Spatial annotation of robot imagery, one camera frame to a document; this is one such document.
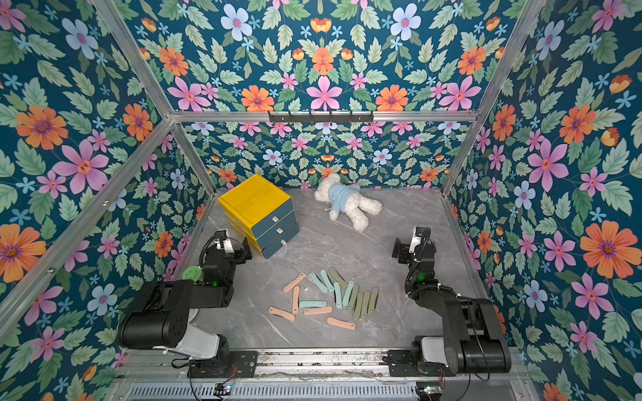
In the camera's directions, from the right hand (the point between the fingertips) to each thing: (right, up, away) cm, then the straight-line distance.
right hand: (417, 240), depth 91 cm
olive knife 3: (-23, -24, -7) cm, 33 cm away
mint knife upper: (-33, -15, 0) cm, 37 cm away
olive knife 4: (-20, -22, -6) cm, 30 cm away
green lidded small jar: (-82, -11, -2) cm, 83 cm away
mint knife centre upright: (-29, -19, -3) cm, 35 cm away
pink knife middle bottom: (-36, -23, -6) cm, 44 cm away
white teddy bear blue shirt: (-25, +16, +14) cm, 33 cm away
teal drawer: (-50, +10, -4) cm, 51 cm away
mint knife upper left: (-37, -15, 0) cm, 40 cm away
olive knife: (-29, -14, +1) cm, 32 cm away
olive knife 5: (-17, -20, -4) cm, 26 cm away
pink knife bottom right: (-29, -27, -9) cm, 40 cm away
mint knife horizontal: (-38, -22, -4) cm, 44 cm away
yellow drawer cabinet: (-55, +10, -6) cm, 56 cm away
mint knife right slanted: (-25, -18, -2) cm, 31 cm away
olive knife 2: (-24, -20, -4) cm, 32 cm away
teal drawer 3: (-51, 0, +7) cm, 52 cm away
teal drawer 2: (-55, +1, -4) cm, 55 cm away
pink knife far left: (-49, -24, -6) cm, 55 cm away
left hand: (-68, 0, +1) cm, 68 cm away
